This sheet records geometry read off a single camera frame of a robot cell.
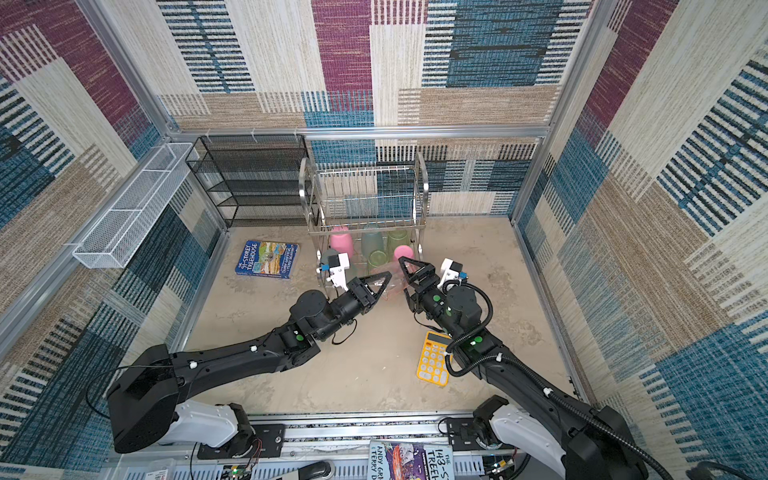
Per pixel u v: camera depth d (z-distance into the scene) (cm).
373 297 65
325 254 91
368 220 122
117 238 71
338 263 67
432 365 84
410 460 69
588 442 40
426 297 67
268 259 106
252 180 110
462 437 73
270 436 75
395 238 97
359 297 62
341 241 98
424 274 65
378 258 89
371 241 99
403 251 92
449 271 70
